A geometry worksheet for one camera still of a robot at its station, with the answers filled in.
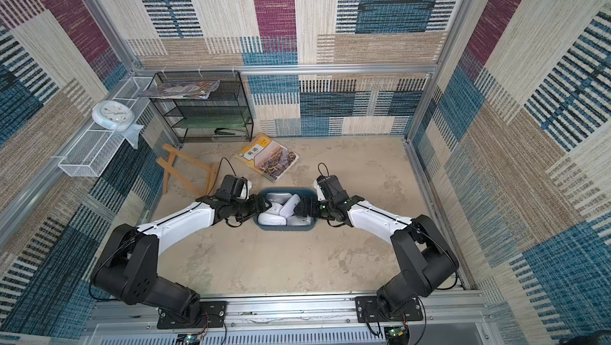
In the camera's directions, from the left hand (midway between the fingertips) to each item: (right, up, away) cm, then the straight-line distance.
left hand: (265, 206), depth 90 cm
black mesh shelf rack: (-31, +42, +19) cm, 55 cm away
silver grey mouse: (+4, +2, +7) cm, 9 cm away
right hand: (+15, 0, -1) cm, 15 cm away
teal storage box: (+14, +4, +9) cm, 17 cm away
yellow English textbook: (-3, +19, +22) cm, 29 cm away
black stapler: (-24, +29, +19) cm, 42 cm away
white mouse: (+8, -2, +2) cm, 8 cm away
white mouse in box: (+3, -2, +3) cm, 5 cm away
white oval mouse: (+3, -6, +2) cm, 6 cm away
